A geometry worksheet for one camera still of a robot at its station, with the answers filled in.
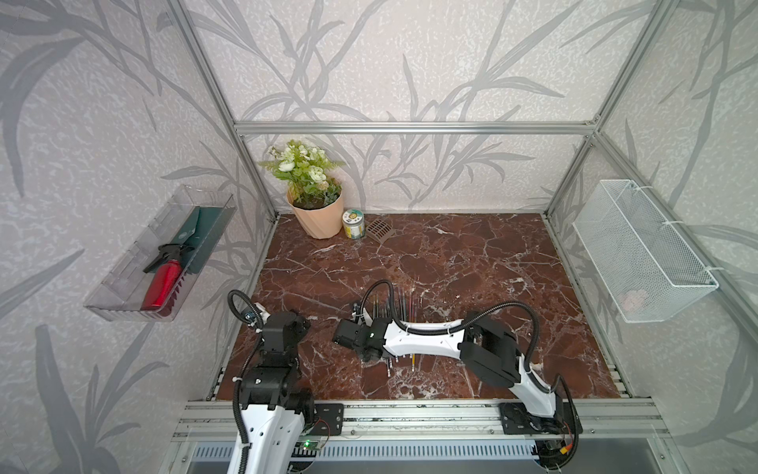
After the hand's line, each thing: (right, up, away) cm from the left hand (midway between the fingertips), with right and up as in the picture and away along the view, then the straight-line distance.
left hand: (289, 317), depth 77 cm
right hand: (+19, -9, +10) cm, 23 cm away
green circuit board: (+7, -30, -6) cm, 32 cm away
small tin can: (+12, +27, +31) cm, 43 cm away
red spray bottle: (-20, +14, -17) cm, 29 cm away
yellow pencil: (+33, -14, +5) cm, 36 cm away
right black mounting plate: (+58, -24, -5) cm, 63 cm away
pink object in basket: (+87, +6, -6) cm, 87 cm away
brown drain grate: (+22, +24, +35) cm, 48 cm away
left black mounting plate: (+11, -25, -4) cm, 27 cm away
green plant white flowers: (-1, +43, +18) cm, 47 cm away
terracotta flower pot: (+1, +26, +26) cm, 37 cm away
